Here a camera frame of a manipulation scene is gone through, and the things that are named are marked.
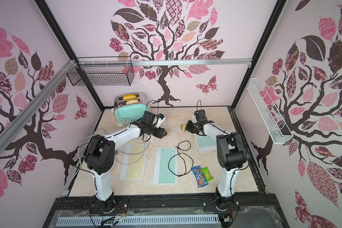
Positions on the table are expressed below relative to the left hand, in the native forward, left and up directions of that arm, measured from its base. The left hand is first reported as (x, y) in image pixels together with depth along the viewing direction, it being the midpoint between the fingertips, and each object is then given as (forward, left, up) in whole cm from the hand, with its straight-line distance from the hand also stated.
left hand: (162, 134), depth 94 cm
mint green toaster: (+16, +24, +10) cm, 30 cm away
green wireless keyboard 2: (-4, -30, -7) cm, 31 cm away
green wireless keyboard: (-25, -1, -8) cm, 26 cm away
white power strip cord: (-7, +57, -6) cm, 58 cm away
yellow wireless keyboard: (-17, +18, -8) cm, 26 cm away
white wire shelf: (-7, -64, +19) cm, 67 cm away
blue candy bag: (-27, -23, -5) cm, 36 cm away
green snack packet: (-25, -28, -6) cm, 38 cm away
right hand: (+4, -16, 0) cm, 17 cm away
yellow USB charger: (+10, -14, -5) cm, 18 cm away
